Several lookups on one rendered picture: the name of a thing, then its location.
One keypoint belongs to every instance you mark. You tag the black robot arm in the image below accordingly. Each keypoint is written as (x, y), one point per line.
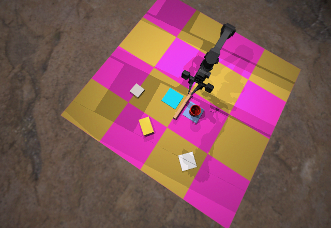
(212, 57)

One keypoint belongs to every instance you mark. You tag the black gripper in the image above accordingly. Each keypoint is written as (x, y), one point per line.
(186, 75)

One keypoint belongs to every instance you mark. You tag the red cup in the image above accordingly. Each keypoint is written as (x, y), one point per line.
(197, 110)

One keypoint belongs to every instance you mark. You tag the yellow rectangular block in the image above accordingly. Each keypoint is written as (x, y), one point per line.
(146, 126)

